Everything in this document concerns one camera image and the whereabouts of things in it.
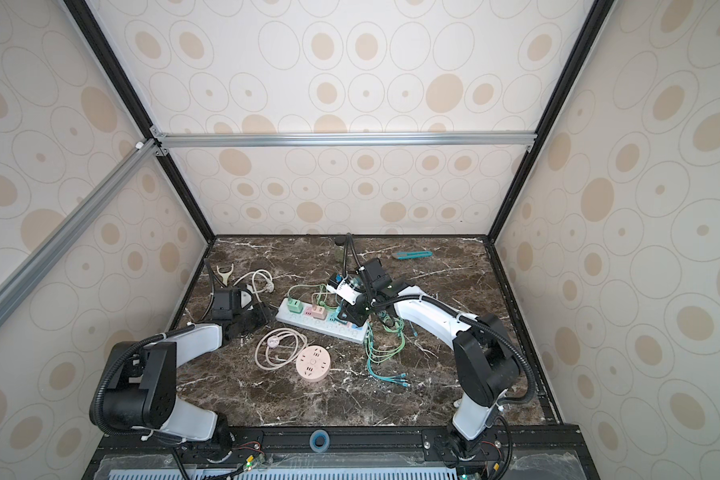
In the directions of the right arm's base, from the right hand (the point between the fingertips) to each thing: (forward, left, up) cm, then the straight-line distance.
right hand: (345, 309), depth 86 cm
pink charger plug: (+2, +9, -4) cm, 10 cm away
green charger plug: (+4, +16, -4) cm, 17 cm away
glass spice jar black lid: (+35, +4, -7) cm, 35 cm away
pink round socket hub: (-12, +9, -9) cm, 18 cm away
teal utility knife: (+30, -23, -10) cm, 40 cm away
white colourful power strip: (-1, +5, -8) cm, 9 cm away
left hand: (+5, +21, -5) cm, 22 cm away
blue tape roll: (-32, +4, -10) cm, 33 cm away
